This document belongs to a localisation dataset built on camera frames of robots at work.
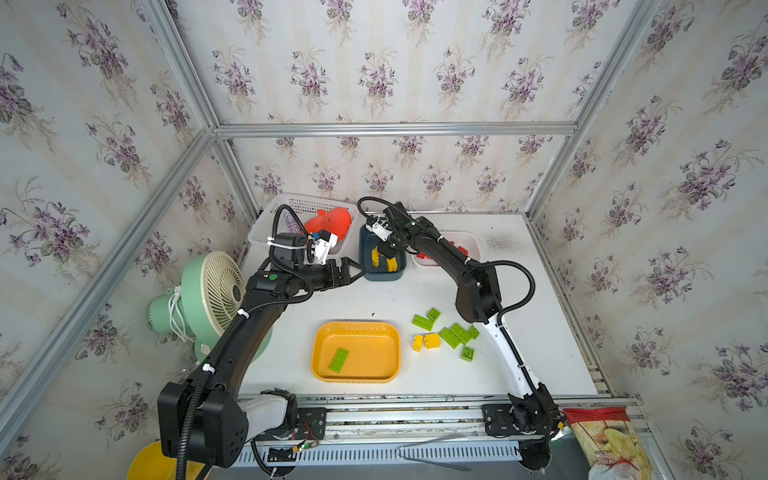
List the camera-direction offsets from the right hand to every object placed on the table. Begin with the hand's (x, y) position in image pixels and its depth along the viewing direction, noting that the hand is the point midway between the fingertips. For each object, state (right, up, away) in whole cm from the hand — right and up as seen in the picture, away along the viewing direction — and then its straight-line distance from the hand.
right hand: (395, 240), depth 104 cm
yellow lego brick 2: (+6, -30, -20) cm, 36 cm away
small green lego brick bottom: (+20, -33, -20) cm, 43 cm away
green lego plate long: (+16, -29, -16) cm, 37 cm away
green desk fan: (-42, -11, -39) cm, 58 cm away
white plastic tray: (+26, -1, +3) cm, 26 cm away
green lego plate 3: (+20, -28, -16) cm, 38 cm away
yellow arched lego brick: (-7, -6, 0) cm, 9 cm away
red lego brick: (+25, -4, +3) cm, 25 cm away
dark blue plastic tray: (-11, 0, +8) cm, 13 cm away
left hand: (-11, -9, -28) cm, 31 cm away
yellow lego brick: (-1, -8, -2) cm, 9 cm away
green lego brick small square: (+11, -23, -13) cm, 29 cm away
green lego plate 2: (+8, -26, -13) cm, 30 cm away
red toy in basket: (-21, +7, 0) cm, 22 cm away
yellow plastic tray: (-12, -32, -20) cm, 40 cm away
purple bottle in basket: (-39, +6, +7) cm, 40 cm away
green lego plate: (-17, -34, -21) cm, 43 cm away
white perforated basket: (-35, +13, +11) cm, 39 cm away
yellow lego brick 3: (+10, -30, -18) cm, 36 cm away
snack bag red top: (+47, -46, -38) cm, 76 cm away
